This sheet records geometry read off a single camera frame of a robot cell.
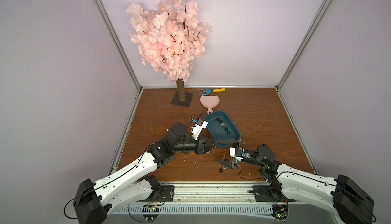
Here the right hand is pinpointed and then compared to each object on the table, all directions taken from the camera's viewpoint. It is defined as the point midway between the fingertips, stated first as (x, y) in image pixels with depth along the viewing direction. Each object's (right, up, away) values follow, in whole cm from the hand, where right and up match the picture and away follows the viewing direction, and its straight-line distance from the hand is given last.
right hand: (218, 147), depth 66 cm
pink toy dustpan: (-1, +20, +45) cm, 49 cm away
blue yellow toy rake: (-2, +29, +52) cm, 59 cm away
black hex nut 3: (+10, 0, +29) cm, 30 cm away
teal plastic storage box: (+6, +2, +31) cm, 31 cm away
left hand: (-1, +1, -2) cm, 3 cm away
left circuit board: (-33, -32, +6) cm, 46 cm away
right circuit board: (+30, -32, +4) cm, 44 cm away
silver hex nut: (+6, +5, +32) cm, 33 cm away
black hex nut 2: (+9, +3, +30) cm, 32 cm away
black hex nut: (+4, +8, +35) cm, 36 cm away
